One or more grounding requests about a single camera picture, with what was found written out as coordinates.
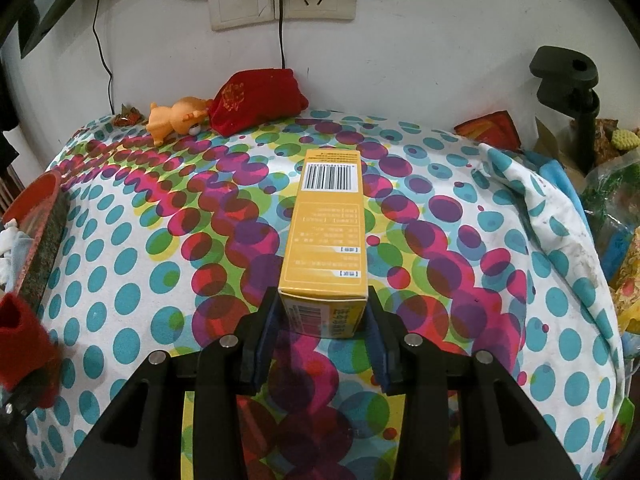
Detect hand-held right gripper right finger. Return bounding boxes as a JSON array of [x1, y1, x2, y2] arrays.
[[367, 285, 583, 480]]

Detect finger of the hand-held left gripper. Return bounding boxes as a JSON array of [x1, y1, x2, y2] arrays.
[[0, 355, 58, 461]]

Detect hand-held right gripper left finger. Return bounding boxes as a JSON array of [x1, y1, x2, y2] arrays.
[[60, 286, 283, 480]]

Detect red sock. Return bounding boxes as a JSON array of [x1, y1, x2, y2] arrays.
[[0, 294, 58, 408]]

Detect yellow medicine box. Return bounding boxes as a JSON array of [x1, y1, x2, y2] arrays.
[[277, 149, 371, 338]]

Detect red basket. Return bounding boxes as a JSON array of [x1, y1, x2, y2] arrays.
[[0, 170, 71, 311]]

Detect polka dot tablecloth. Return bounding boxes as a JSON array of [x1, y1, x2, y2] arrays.
[[20, 109, 626, 480]]

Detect brown wooden furniture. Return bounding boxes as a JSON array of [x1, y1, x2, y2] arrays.
[[0, 160, 26, 216]]

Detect green red packet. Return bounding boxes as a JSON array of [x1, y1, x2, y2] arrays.
[[600, 400, 633, 471]]

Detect red orange packet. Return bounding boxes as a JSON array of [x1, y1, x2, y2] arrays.
[[454, 111, 523, 151]]

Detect blue cloth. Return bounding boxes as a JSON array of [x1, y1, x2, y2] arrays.
[[525, 150, 588, 221]]

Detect orange cat toy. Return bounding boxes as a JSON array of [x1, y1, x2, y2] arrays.
[[146, 97, 213, 147]]

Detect blue packet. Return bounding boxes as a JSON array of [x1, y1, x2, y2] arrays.
[[600, 230, 633, 281]]

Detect red cloth pouch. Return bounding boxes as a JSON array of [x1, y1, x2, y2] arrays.
[[207, 67, 307, 136]]

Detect yellow patterned packet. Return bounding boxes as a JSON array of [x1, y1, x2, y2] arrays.
[[615, 240, 640, 331]]

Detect brown cardboard box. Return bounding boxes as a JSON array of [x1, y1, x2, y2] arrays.
[[534, 117, 583, 173]]

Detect clear plastic bag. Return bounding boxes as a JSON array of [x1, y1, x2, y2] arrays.
[[580, 155, 640, 336]]

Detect red candy wrapper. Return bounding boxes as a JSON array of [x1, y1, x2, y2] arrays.
[[112, 104, 143, 126]]

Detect dark cloth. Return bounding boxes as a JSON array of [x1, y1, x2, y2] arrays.
[[0, 75, 21, 166]]

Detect brown snack packet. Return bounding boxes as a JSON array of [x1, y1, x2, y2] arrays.
[[595, 119, 621, 161]]

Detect yellow waffle toy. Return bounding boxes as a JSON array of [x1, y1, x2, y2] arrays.
[[611, 129, 640, 151]]

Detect black clamp stand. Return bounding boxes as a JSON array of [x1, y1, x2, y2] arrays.
[[530, 45, 601, 176]]

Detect black framed screen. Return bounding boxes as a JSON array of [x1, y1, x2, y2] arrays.
[[17, 0, 81, 58]]

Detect black charger cable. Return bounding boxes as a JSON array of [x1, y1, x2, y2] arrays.
[[277, 0, 287, 70]]

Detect black hanging cable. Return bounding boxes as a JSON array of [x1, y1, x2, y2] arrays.
[[92, 0, 117, 113]]

